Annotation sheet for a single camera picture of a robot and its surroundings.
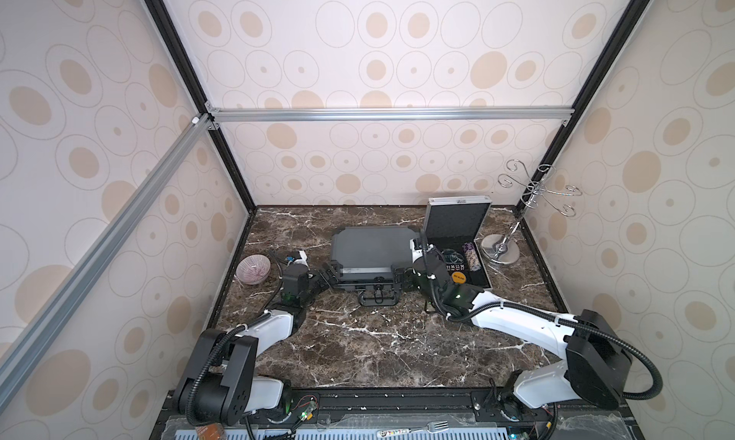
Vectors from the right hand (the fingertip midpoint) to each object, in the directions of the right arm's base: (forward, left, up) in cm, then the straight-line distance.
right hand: (415, 262), depth 84 cm
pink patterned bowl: (+3, +55, -11) cm, 56 cm away
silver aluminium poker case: (+18, -13, -3) cm, 23 cm away
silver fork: (-39, -4, -15) cm, 42 cm away
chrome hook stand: (+17, -33, -15) cm, 40 cm away
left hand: (0, +24, -4) cm, 24 cm away
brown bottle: (-43, +48, -9) cm, 65 cm away
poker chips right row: (+11, -21, -12) cm, 27 cm away
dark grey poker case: (+5, +15, -4) cm, 16 cm away
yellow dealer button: (+4, -16, -15) cm, 22 cm away
